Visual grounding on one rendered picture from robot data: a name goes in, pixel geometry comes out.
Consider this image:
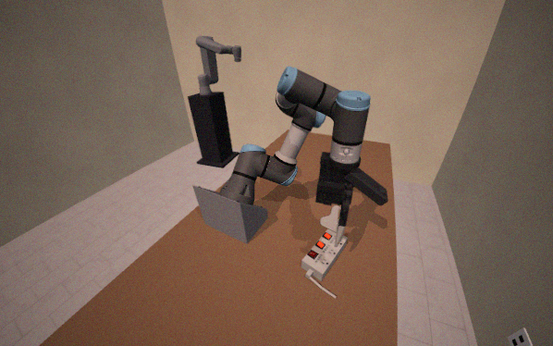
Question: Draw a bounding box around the white power strip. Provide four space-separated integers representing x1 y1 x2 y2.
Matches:
301 229 348 299

